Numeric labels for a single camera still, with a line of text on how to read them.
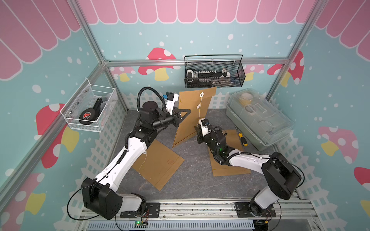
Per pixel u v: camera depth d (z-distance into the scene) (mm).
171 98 591
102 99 709
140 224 730
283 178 452
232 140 1028
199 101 673
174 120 605
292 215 740
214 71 914
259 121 895
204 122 699
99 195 388
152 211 750
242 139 1006
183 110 647
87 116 698
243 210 740
